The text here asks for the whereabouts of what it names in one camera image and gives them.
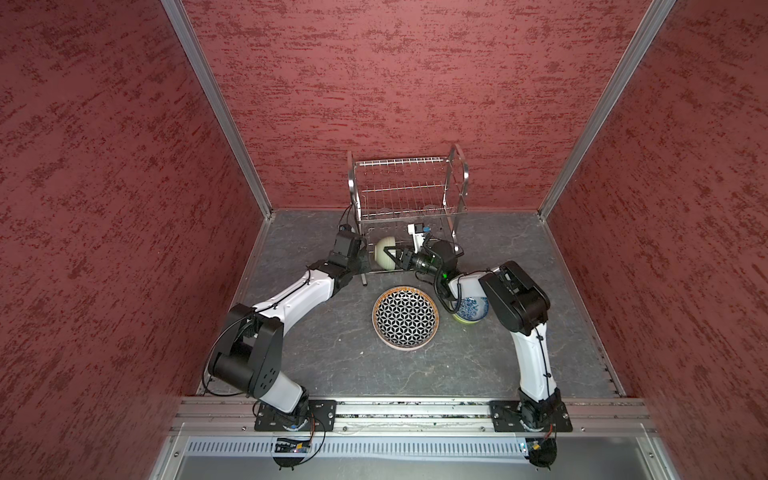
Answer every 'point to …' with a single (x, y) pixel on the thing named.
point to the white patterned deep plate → (406, 318)
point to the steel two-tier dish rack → (391, 194)
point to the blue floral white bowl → (473, 308)
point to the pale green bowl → (382, 258)
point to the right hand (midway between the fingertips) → (384, 252)
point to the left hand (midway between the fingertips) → (362, 262)
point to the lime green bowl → (459, 319)
